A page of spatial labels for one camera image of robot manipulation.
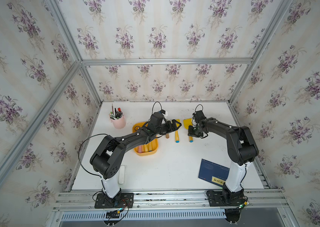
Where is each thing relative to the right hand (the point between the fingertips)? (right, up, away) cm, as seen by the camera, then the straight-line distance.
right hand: (190, 134), depth 99 cm
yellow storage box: (-29, -9, -9) cm, 32 cm away
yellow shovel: (0, +8, +8) cm, 11 cm away
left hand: (-10, +6, -13) cm, 18 cm away
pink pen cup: (-51, +11, -4) cm, 52 cm away
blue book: (+10, -21, -16) cm, 28 cm away
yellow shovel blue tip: (-10, +1, 0) cm, 10 cm away
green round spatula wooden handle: (-17, -1, -3) cm, 17 cm away
